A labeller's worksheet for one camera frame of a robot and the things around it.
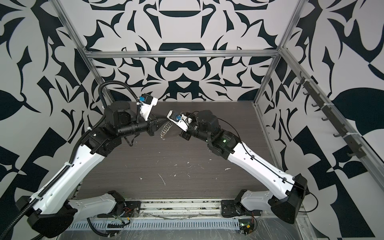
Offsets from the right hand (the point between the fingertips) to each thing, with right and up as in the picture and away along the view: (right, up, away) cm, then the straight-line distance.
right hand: (175, 117), depth 63 cm
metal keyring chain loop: (-3, -4, +2) cm, 6 cm away
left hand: (-2, +1, -3) cm, 4 cm away
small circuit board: (+32, -51, +8) cm, 61 cm away
